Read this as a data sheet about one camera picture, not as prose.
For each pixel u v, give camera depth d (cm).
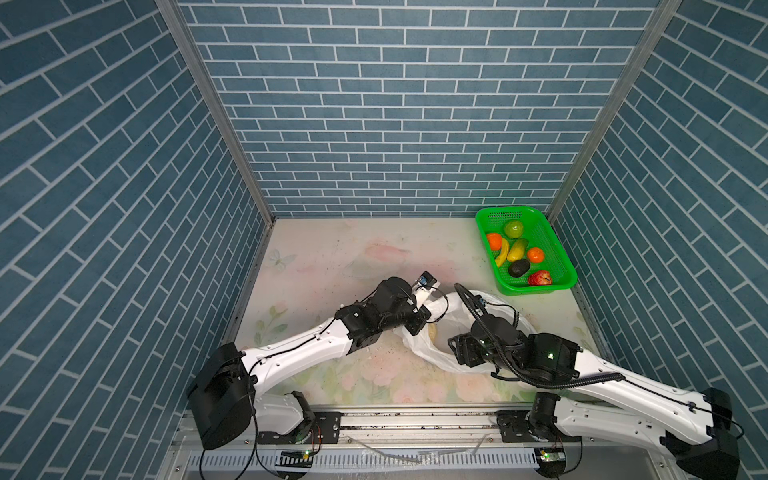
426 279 65
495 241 107
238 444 71
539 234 110
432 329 86
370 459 71
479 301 64
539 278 96
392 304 59
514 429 73
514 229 111
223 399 40
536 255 105
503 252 107
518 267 102
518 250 106
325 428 73
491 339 51
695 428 41
